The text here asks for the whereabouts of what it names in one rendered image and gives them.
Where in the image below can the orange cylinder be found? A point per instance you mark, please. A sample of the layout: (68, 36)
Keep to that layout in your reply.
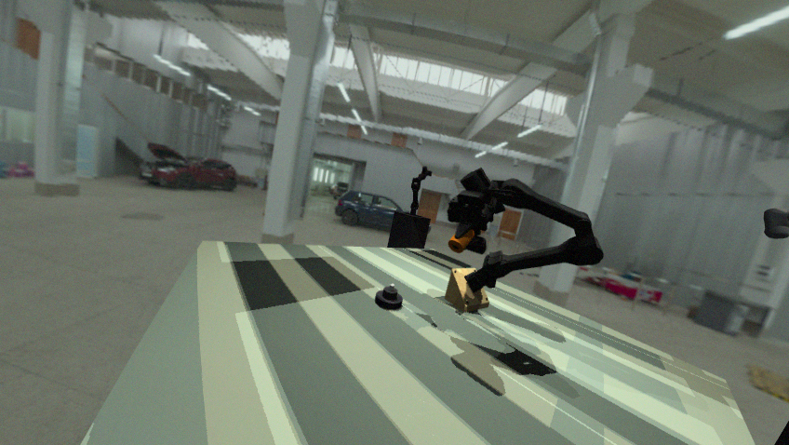
(459, 244)

